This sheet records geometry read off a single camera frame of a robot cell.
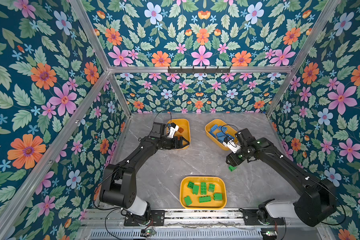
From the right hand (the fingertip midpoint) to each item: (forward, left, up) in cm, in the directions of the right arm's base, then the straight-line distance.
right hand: (231, 157), depth 82 cm
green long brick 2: (-19, +15, -11) cm, 27 cm away
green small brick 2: (-19, +24, -13) cm, 34 cm away
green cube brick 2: (-2, -2, -10) cm, 11 cm away
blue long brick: (+29, +6, -9) cm, 31 cm away
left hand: (+7, +25, +6) cm, 27 cm away
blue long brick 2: (+27, -1, -9) cm, 29 cm away
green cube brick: (-18, +8, -11) cm, 22 cm away
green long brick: (-14, +16, -11) cm, 23 cm away
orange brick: (+28, +30, -10) cm, 42 cm away
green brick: (-13, +20, -13) cm, 28 cm away
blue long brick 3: (+23, +1, -10) cm, 25 cm away
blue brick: (+24, +8, -9) cm, 27 cm away
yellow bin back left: (+33, +27, -9) cm, 44 cm away
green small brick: (-12, +23, -11) cm, 28 cm away
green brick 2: (-14, +11, -9) cm, 20 cm away
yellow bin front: (-13, +6, -11) cm, 18 cm away
